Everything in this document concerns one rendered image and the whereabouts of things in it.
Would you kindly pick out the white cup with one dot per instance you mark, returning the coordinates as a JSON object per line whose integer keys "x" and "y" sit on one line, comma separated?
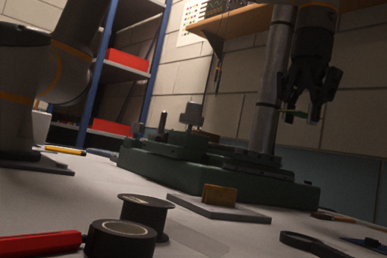
{"x": 42, "y": 127}

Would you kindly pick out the red box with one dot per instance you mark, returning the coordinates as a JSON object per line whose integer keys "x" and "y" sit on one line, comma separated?
{"x": 127, "y": 60}
{"x": 111, "y": 127}

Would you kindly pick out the yellow marker pen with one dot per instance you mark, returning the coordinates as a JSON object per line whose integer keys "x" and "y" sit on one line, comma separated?
{"x": 63, "y": 150}

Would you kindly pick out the black tape roll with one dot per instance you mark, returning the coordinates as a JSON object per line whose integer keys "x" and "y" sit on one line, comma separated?
{"x": 99, "y": 243}

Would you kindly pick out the black magnifying glass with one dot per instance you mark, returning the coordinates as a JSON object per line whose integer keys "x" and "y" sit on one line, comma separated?
{"x": 302, "y": 242}

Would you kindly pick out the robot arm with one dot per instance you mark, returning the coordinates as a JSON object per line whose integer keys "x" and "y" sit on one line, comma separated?
{"x": 72, "y": 24}

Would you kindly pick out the small black block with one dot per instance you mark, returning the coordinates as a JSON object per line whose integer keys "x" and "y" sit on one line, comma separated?
{"x": 372, "y": 241}

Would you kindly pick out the blue flat sheet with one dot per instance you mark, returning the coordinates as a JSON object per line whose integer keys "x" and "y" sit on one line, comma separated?
{"x": 359, "y": 246}

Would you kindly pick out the small grey knob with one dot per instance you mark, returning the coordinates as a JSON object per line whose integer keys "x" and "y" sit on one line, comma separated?
{"x": 138, "y": 128}

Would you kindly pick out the wooden wall shelf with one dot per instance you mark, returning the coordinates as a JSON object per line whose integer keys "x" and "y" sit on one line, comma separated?
{"x": 242, "y": 21}

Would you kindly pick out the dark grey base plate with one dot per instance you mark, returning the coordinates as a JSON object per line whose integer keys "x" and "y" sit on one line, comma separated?
{"x": 45, "y": 164}

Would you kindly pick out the grey flat plate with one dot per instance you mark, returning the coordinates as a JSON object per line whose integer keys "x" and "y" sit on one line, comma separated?
{"x": 223, "y": 211}

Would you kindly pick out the green circuit board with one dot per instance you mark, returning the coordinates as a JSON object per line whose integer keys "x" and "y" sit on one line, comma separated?
{"x": 299, "y": 113}

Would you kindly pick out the grey drill column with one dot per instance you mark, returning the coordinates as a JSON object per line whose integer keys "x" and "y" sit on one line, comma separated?
{"x": 269, "y": 84}

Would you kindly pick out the brown box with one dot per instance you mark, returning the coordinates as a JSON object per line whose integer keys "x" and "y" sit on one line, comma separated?
{"x": 211, "y": 136}

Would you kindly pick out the white poster with coloured squares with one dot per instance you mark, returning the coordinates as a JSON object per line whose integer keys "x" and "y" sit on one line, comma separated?
{"x": 189, "y": 30}

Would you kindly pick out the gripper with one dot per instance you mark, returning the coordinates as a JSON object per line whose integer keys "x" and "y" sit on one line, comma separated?
{"x": 314, "y": 42}

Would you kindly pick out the black oscilloscope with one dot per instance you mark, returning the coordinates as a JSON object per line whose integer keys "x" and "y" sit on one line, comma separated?
{"x": 217, "y": 7}

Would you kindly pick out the green drill base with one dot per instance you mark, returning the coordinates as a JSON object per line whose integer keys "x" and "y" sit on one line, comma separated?
{"x": 169, "y": 172}

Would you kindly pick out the blue shelf unit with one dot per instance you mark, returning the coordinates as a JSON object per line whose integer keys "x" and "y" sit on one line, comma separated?
{"x": 157, "y": 45}

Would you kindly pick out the grey round dial knob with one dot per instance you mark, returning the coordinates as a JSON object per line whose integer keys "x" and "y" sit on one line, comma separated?
{"x": 192, "y": 115}

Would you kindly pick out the yellow sponge block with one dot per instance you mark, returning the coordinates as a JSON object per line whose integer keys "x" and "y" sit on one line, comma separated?
{"x": 219, "y": 196}

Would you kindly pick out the green cross-slide table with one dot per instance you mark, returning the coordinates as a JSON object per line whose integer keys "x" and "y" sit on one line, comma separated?
{"x": 181, "y": 143}

